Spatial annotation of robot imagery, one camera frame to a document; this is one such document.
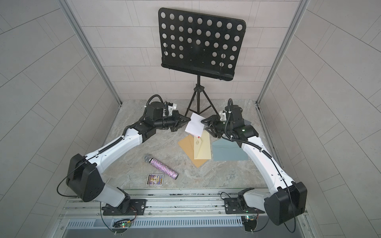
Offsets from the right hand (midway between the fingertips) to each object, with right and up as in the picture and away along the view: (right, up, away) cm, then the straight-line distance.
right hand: (201, 123), depth 72 cm
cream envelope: (+1, -15, +20) cm, 25 cm away
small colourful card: (-25, -31, +7) cm, 40 cm away
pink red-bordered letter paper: (-3, -1, +1) cm, 4 cm away
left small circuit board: (-35, -44, -6) cm, 57 cm away
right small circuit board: (+23, -46, -3) cm, 52 cm away
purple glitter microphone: (-22, -25, +9) cm, 35 cm away
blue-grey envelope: (+16, -18, +21) cm, 32 cm away
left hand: (-4, +2, +1) cm, 5 cm away
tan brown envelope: (-9, -15, +23) cm, 28 cm away
